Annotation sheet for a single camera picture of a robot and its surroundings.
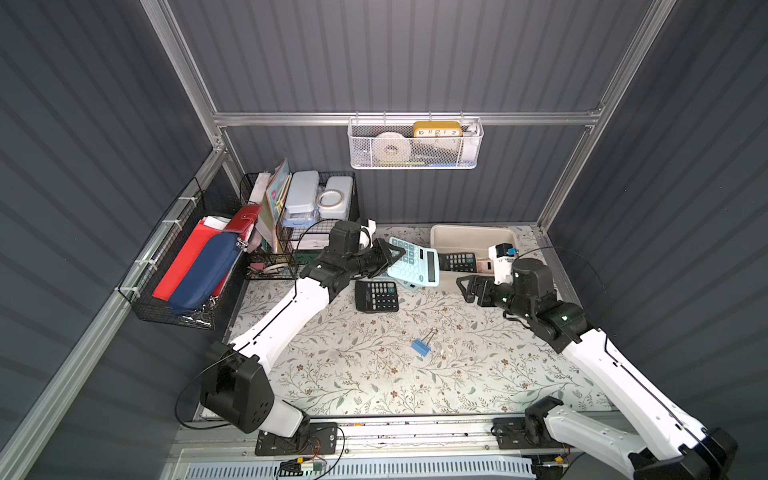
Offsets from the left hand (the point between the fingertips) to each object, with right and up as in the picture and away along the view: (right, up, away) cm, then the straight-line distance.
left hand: (410, 254), depth 75 cm
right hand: (+17, -8, 0) cm, 19 cm away
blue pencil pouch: (-47, -5, -8) cm, 48 cm away
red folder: (-53, +3, 0) cm, 53 cm away
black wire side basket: (-57, -1, -8) cm, 58 cm away
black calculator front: (+18, -2, +27) cm, 33 cm away
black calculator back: (-10, -14, +24) cm, 30 cm away
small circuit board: (-27, -51, -4) cm, 58 cm away
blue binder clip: (+4, -27, +14) cm, 31 cm away
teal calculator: (+3, -3, +2) cm, 4 cm away
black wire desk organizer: (-22, +17, +21) cm, 35 cm away
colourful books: (-41, +19, +14) cm, 47 cm away
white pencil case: (-33, +16, +19) cm, 42 cm away
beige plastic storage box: (+25, +5, +28) cm, 38 cm away
